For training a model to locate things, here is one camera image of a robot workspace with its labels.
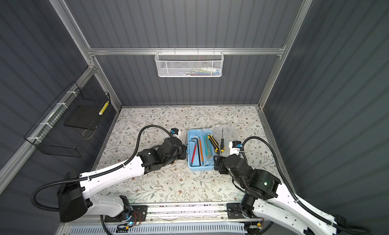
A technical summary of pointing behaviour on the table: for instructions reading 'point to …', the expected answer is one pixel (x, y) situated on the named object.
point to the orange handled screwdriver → (222, 146)
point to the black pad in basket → (84, 116)
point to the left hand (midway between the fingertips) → (187, 148)
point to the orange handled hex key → (201, 158)
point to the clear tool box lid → (230, 133)
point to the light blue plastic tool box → (196, 164)
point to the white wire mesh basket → (185, 64)
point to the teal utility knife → (207, 146)
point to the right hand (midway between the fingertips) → (220, 160)
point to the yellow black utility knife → (214, 143)
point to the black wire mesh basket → (67, 126)
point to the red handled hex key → (194, 151)
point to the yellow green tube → (104, 108)
